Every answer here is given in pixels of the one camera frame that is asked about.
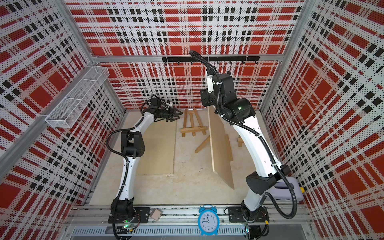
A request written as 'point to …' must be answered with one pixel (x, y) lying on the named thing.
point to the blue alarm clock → (208, 220)
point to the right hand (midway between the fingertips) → (209, 91)
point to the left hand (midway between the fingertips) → (183, 113)
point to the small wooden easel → (240, 142)
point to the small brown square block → (155, 214)
